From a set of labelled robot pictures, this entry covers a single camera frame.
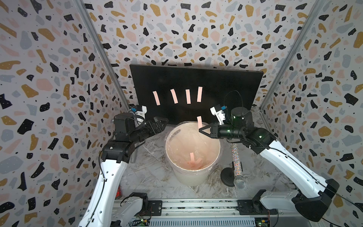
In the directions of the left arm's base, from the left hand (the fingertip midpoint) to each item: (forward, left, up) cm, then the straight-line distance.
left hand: (163, 122), depth 66 cm
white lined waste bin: (0, -9, -14) cm, 17 cm away
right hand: (-6, -16, 0) cm, 17 cm away
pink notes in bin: (-9, -14, -26) cm, 31 cm away
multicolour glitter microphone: (-22, -34, -14) cm, 43 cm away
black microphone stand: (-13, -35, -36) cm, 51 cm away
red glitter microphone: (-21, +27, -34) cm, 49 cm away
